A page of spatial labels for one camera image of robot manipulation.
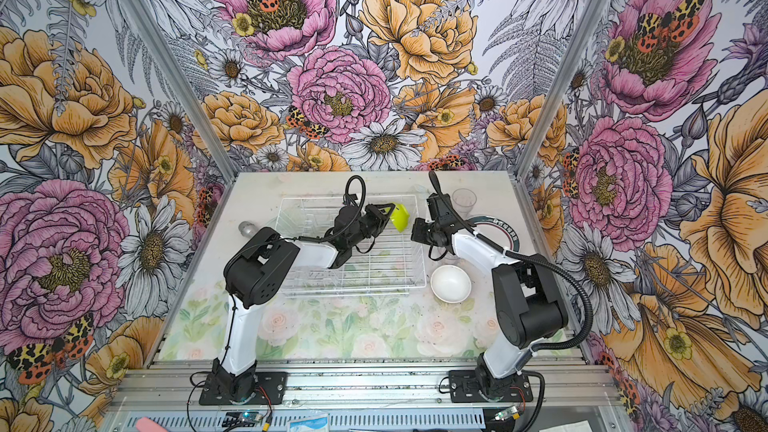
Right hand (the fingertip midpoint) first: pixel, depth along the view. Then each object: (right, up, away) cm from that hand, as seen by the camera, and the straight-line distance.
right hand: (415, 238), depth 93 cm
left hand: (-5, +8, +2) cm, 10 cm away
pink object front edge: (-64, -40, -23) cm, 78 cm away
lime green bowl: (-5, +6, +1) cm, 8 cm away
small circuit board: (-42, -40, -21) cm, 62 cm away
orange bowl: (+11, -14, -2) cm, 17 cm away
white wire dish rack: (-7, -9, +4) cm, 12 cm away
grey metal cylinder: (-56, +2, +9) cm, 57 cm away
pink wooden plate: (+28, +1, +8) cm, 29 cm away
